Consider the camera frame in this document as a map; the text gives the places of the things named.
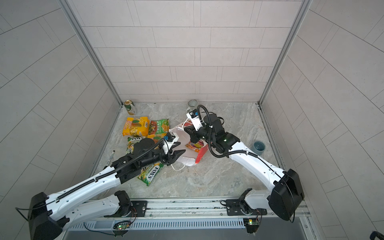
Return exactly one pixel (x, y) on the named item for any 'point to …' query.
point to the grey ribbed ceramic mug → (192, 105)
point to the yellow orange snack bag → (137, 126)
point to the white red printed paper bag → (189, 157)
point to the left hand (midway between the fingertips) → (186, 147)
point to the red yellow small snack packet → (195, 146)
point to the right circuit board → (251, 224)
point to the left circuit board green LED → (122, 226)
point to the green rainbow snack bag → (131, 141)
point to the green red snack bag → (159, 127)
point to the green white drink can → (127, 104)
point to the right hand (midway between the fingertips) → (184, 130)
